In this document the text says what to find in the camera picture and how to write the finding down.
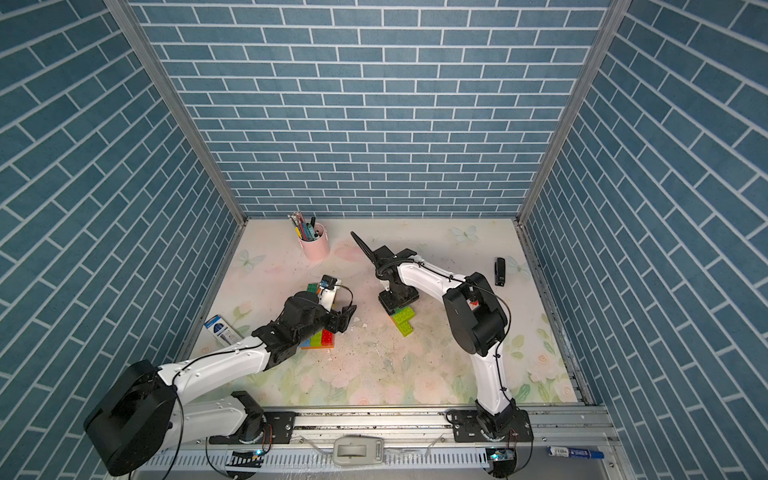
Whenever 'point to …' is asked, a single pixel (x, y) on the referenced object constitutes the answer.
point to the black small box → (499, 272)
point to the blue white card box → (223, 331)
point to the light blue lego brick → (305, 343)
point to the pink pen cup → (316, 249)
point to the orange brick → (317, 347)
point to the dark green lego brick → (312, 287)
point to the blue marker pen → (574, 452)
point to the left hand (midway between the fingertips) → (351, 304)
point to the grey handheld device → (358, 450)
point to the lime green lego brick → (316, 339)
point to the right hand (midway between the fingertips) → (401, 309)
